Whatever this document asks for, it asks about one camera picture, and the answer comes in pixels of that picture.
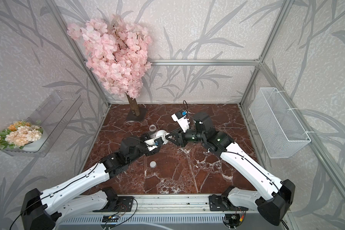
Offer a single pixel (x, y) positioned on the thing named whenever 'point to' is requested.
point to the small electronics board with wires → (109, 219)
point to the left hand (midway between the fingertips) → (158, 136)
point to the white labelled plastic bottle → (161, 133)
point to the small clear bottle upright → (152, 128)
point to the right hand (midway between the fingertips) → (167, 136)
